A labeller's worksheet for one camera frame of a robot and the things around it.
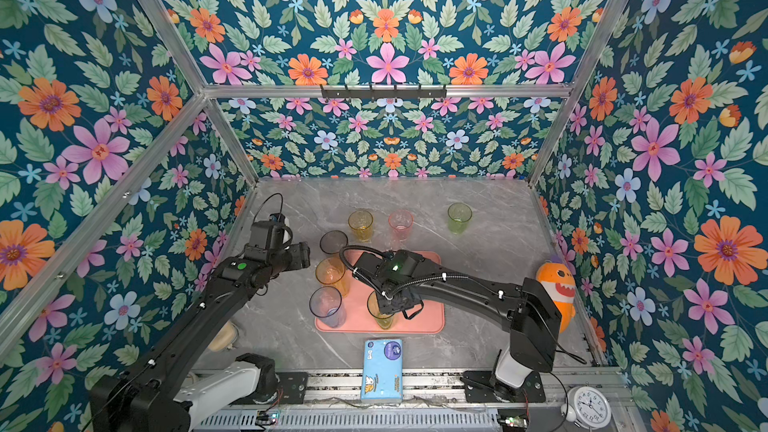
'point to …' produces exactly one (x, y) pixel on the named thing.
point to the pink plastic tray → (357, 318)
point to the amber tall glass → (332, 271)
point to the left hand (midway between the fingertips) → (301, 244)
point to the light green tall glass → (385, 321)
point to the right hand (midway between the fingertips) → (391, 304)
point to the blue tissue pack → (382, 370)
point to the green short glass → (459, 214)
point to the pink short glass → (401, 221)
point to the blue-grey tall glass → (326, 303)
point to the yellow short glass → (360, 223)
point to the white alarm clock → (590, 407)
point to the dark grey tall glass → (332, 241)
